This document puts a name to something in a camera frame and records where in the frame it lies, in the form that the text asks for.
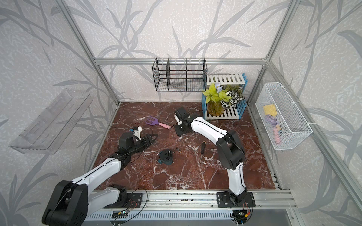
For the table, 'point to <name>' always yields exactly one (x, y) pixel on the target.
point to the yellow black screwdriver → (202, 149)
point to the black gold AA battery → (178, 150)
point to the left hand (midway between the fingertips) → (156, 138)
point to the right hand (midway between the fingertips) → (178, 129)
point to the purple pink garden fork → (153, 121)
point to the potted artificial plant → (220, 98)
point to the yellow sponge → (270, 109)
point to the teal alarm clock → (166, 157)
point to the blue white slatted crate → (240, 80)
